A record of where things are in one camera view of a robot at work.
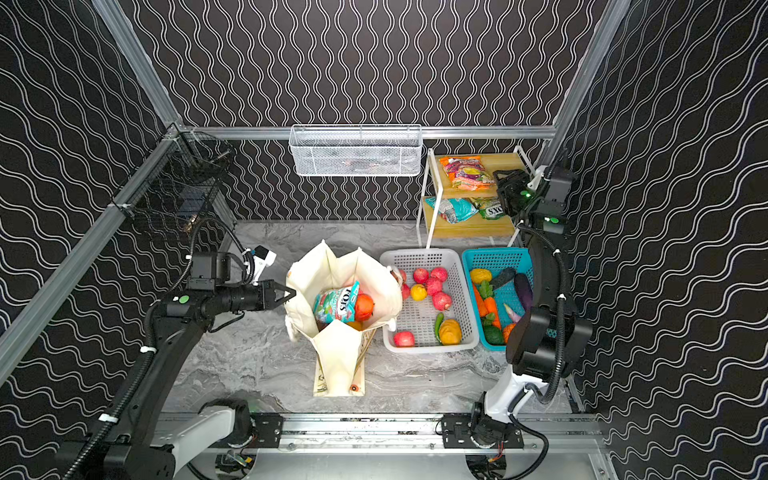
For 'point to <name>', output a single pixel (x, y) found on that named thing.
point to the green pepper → (494, 335)
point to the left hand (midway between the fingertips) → (299, 293)
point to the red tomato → (364, 306)
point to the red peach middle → (433, 286)
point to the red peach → (421, 275)
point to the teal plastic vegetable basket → (518, 259)
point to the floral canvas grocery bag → (338, 357)
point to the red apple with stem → (442, 301)
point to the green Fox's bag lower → (489, 207)
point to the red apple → (404, 339)
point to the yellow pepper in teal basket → (478, 275)
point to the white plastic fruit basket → (437, 309)
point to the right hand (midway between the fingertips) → (495, 176)
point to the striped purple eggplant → (515, 317)
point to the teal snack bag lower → (453, 209)
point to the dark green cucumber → (505, 275)
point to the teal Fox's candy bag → (339, 304)
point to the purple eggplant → (525, 290)
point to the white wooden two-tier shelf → (431, 225)
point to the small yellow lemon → (418, 292)
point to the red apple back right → (439, 273)
